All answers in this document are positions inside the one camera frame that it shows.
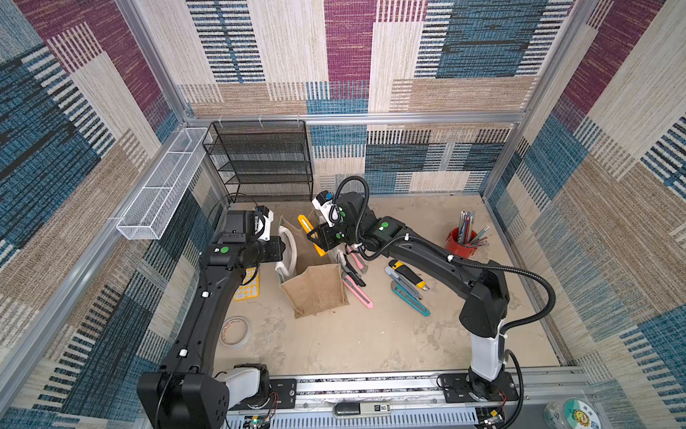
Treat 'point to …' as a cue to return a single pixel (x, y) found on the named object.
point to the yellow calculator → (250, 290)
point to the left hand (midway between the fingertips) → (282, 245)
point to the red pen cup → (454, 247)
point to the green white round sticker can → (571, 414)
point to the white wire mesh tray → (150, 214)
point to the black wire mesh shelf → (262, 160)
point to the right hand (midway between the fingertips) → (318, 235)
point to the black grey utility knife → (351, 271)
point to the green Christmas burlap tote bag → (312, 278)
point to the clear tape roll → (235, 332)
